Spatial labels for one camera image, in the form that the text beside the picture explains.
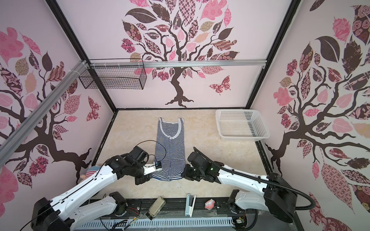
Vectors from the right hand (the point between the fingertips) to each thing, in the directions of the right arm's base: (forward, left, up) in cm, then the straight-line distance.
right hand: (179, 174), depth 76 cm
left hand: (-1, +17, -1) cm, 18 cm away
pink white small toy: (-14, -15, -4) cm, 21 cm away
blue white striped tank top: (+18, +7, -9) cm, 22 cm away
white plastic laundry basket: (+41, -47, -10) cm, 63 cm away
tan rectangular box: (-15, +12, -6) cm, 20 cm away
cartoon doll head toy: (+3, +51, -2) cm, 52 cm away
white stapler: (-11, -6, -7) cm, 14 cm away
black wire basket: (+59, +43, +26) cm, 78 cm away
